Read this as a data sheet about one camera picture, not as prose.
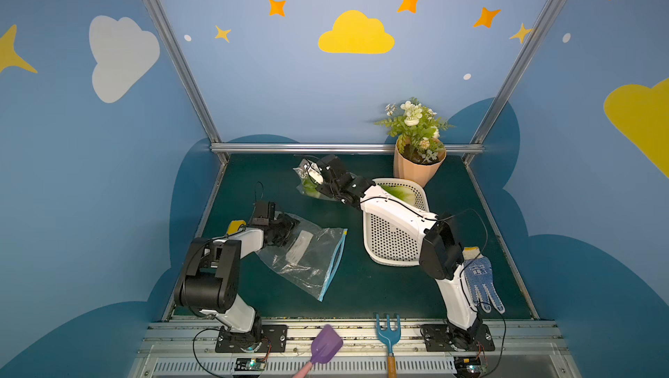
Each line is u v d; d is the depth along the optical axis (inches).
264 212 30.0
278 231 32.3
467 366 28.1
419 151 40.4
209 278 18.0
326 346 28.4
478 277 33.9
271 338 29.2
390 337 29.0
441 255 20.3
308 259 35.3
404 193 39.2
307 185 35.3
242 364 28.0
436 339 29.5
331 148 63.9
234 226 38.6
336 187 26.6
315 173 29.9
